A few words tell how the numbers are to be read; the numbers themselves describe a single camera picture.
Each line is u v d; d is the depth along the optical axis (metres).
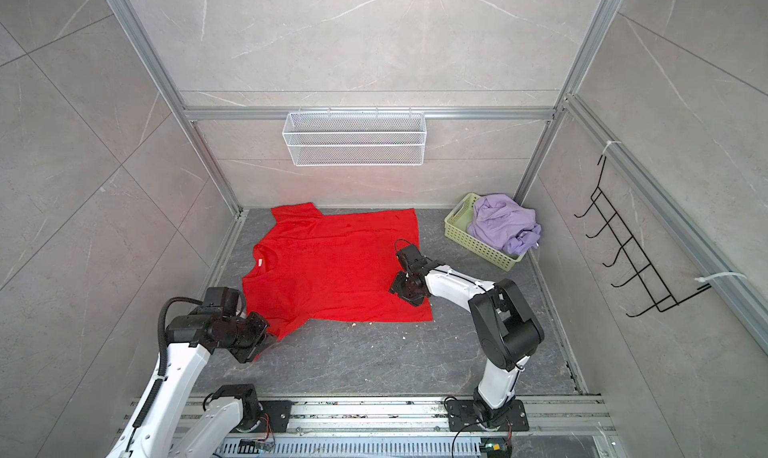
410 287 0.69
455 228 1.05
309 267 1.03
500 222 1.05
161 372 0.45
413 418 0.75
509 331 0.47
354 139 1.01
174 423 0.44
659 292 0.59
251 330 0.66
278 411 0.73
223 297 0.60
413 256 0.76
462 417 0.73
